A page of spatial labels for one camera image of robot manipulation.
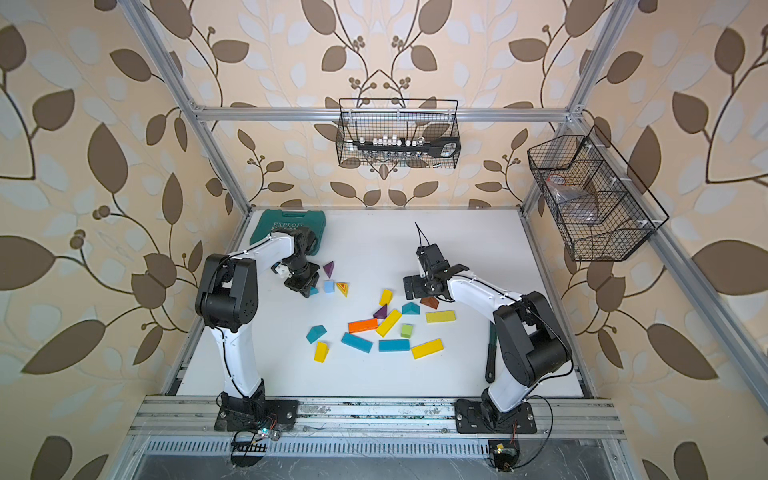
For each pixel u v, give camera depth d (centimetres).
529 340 46
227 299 54
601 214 74
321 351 84
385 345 86
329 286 100
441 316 91
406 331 89
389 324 90
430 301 93
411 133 98
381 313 91
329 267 101
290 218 112
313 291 94
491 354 84
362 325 89
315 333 87
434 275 71
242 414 68
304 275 87
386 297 96
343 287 96
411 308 91
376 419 75
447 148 82
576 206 71
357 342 87
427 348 85
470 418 74
